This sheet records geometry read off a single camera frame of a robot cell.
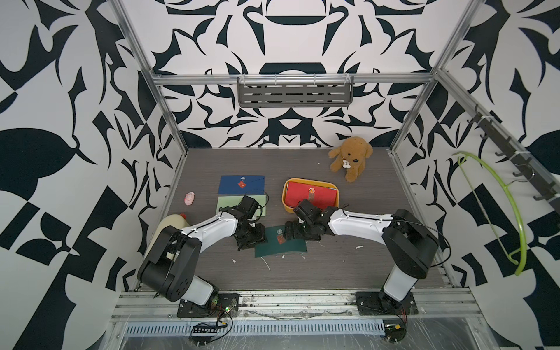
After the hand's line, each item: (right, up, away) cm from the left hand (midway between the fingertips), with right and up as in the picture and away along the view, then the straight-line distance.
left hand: (262, 238), depth 88 cm
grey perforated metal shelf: (+13, +60, +6) cm, 61 cm away
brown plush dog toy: (+38, +34, +8) cm, 52 cm away
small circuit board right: (+44, -24, -17) cm, 53 cm away
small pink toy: (-34, +15, +11) cm, 38 cm away
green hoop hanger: (+71, +1, -30) cm, 77 cm away
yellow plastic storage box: (+27, +21, +13) cm, 37 cm away
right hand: (+12, +2, +1) cm, 12 cm away
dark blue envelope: (-11, +20, +17) cm, 28 cm away
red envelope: (+25, +15, +13) cm, 32 cm away
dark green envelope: (+6, -1, -2) cm, 7 cm away
